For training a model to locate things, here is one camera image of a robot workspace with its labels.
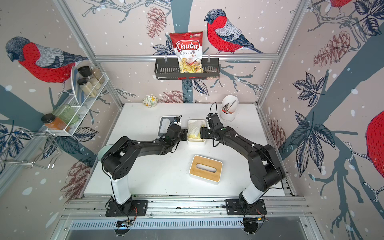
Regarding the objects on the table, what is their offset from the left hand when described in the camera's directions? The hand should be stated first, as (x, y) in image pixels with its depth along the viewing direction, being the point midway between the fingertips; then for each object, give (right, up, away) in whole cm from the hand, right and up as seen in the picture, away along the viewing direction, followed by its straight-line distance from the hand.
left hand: (189, 127), depth 95 cm
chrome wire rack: (-59, -6, -38) cm, 70 cm away
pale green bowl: (-53, -14, -6) cm, 55 cm away
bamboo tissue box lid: (+11, -24, -10) cm, 28 cm away
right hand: (+10, -2, -3) cm, 11 cm away
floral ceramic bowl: (-34, +20, +27) cm, 48 cm away
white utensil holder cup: (+29, +14, +10) cm, 34 cm away
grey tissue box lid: (-17, +3, +6) cm, 18 cm away
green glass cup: (-58, +9, -26) cm, 64 cm away
